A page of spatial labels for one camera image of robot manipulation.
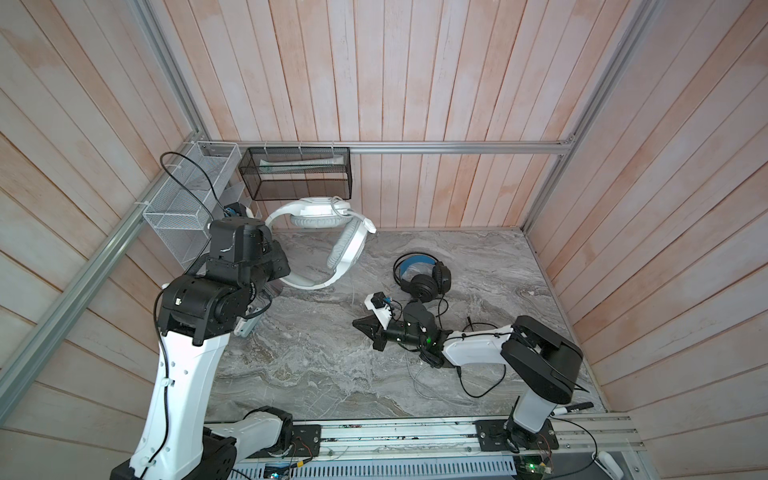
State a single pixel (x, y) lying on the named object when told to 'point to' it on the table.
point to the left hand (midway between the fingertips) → (276, 259)
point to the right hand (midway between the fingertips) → (356, 324)
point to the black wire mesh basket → (298, 173)
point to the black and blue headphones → (422, 275)
